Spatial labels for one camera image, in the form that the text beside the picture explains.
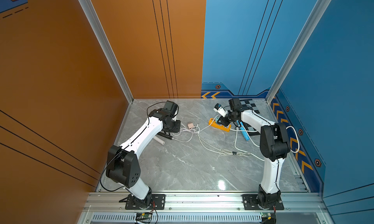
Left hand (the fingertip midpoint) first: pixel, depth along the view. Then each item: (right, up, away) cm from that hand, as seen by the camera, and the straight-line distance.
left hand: (176, 126), depth 87 cm
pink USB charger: (+8, -1, +15) cm, 17 cm away
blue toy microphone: (+44, -4, +12) cm, 46 cm away
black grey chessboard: (+55, +16, +28) cm, 64 cm away
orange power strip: (+32, -3, +13) cm, 35 cm away
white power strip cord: (+74, -2, +10) cm, 74 cm away
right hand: (+29, +4, +14) cm, 32 cm away
